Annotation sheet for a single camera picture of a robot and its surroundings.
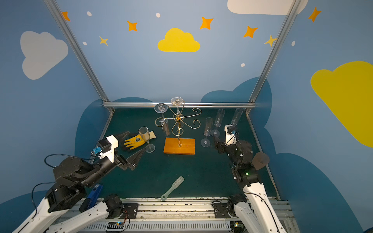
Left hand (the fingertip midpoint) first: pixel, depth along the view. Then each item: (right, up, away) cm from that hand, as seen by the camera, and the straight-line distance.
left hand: (135, 137), depth 53 cm
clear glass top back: (+13, +18, +27) cm, 35 cm away
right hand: (+38, +1, +20) cm, 43 cm away
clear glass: (+52, +10, +41) cm, 67 cm away
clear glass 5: (+33, -8, +48) cm, 59 cm away
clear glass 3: (-6, -1, +30) cm, 30 cm away
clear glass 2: (+40, +11, +37) cm, 56 cm away
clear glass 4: (+6, +13, +23) cm, 27 cm away
